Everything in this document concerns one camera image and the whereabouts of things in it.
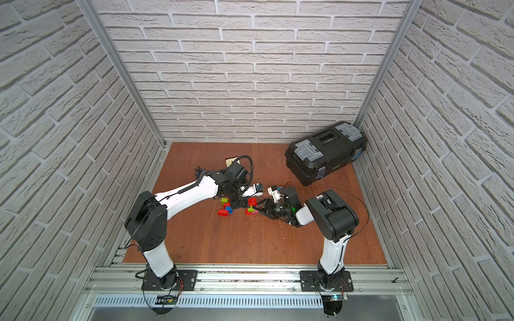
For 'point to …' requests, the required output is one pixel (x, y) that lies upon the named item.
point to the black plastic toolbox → (309, 158)
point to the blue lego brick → (229, 208)
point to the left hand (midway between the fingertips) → (248, 198)
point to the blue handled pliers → (198, 172)
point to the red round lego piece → (252, 201)
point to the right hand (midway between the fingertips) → (258, 209)
